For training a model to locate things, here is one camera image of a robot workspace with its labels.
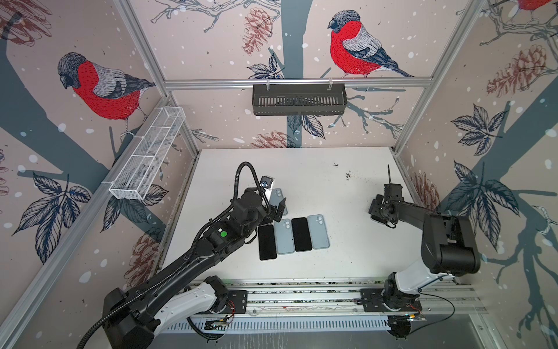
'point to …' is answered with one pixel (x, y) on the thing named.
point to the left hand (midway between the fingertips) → (272, 193)
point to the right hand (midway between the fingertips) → (380, 213)
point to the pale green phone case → (284, 236)
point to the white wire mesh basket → (147, 152)
